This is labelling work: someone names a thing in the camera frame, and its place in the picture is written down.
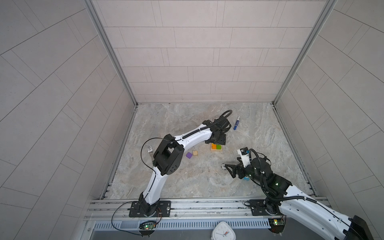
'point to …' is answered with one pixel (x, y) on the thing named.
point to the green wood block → (219, 146)
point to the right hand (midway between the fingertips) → (230, 164)
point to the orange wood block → (213, 146)
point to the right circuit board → (277, 225)
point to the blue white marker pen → (237, 123)
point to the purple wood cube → (189, 155)
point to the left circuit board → (147, 226)
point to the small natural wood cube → (195, 153)
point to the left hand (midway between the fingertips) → (223, 140)
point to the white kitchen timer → (223, 231)
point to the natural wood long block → (216, 150)
